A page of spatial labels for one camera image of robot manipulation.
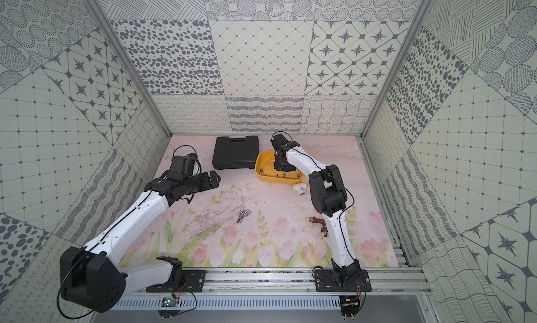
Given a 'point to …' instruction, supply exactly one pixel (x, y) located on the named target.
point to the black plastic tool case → (233, 154)
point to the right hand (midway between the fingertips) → (286, 168)
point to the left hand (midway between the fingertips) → (209, 176)
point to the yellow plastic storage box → (265, 171)
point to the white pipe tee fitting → (301, 188)
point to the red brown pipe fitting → (324, 229)
